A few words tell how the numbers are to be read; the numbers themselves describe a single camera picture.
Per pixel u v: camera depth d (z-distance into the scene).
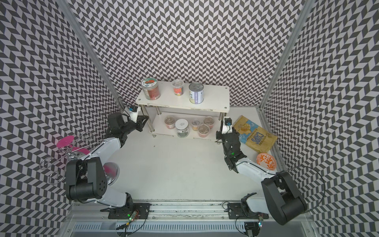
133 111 0.77
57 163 0.68
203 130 0.90
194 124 0.94
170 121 0.95
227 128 0.70
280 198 0.42
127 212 0.67
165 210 0.74
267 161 0.89
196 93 0.69
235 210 0.73
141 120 0.80
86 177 0.44
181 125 0.89
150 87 0.70
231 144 0.61
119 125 0.69
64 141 0.69
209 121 0.96
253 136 1.00
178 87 0.74
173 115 1.05
